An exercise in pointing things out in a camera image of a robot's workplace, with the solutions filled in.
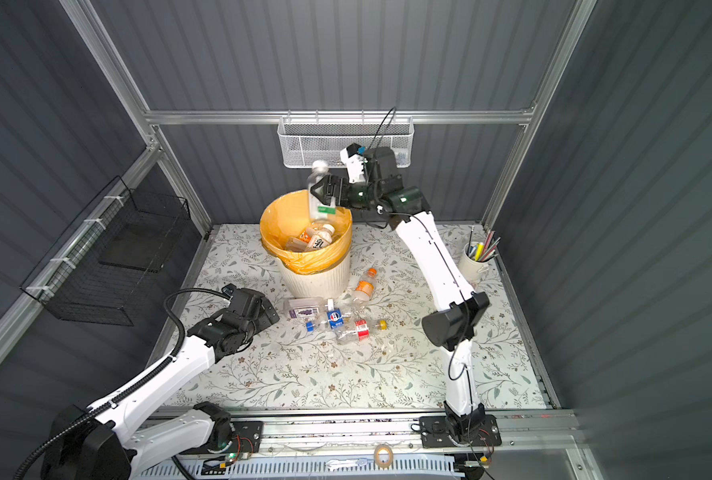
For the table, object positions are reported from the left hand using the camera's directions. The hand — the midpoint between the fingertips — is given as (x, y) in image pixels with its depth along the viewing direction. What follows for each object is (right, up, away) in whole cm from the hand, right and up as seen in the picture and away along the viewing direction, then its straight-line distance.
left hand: (261, 316), depth 84 cm
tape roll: (+32, -31, -13) cm, 46 cm away
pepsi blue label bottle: (+21, -1, +5) cm, 21 cm away
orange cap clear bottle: (+30, +6, +12) cm, 33 cm away
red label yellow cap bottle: (+28, -5, +3) cm, 29 cm away
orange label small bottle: (+8, +21, +13) cm, 26 cm away
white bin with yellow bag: (+16, +17, -9) cm, 25 cm away
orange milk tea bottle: (+16, +24, +5) cm, 29 cm away
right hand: (+20, +32, -12) cm, 40 cm away
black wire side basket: (-35, +14, -12) cm, 40 cm away
